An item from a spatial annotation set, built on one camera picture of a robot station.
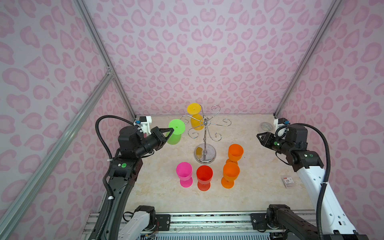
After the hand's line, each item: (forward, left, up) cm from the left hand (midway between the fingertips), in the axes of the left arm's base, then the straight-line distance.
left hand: (174, 127), depth 62 cm
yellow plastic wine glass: (+17, -8, -6) cm, 20 cm away
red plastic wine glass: (-9, -13, -29) cm, 33 cm away
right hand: (+3, -40, -10) cm, 41 cm away
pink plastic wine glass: (-8, -2, -26) cm, 28 cm away
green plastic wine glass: (+3, -1, -3) cm, 4 cm away
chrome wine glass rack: (+9, -15, -38) cm, 42 cm away
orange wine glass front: (+3, -31, -26) cm, 40 cm away
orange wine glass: (-7, -27, -29) cm, 40 cm away
